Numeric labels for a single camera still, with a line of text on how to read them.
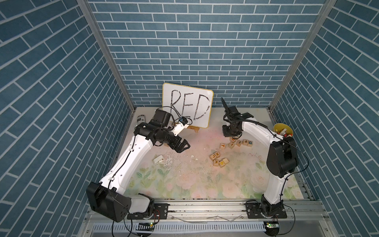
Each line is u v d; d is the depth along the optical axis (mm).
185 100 973
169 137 619
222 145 963
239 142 985
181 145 646
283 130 937
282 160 502
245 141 989
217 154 914
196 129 1035
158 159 892
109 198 376
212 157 911
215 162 887
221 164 883
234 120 683
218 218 722
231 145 963
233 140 989
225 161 892
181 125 657
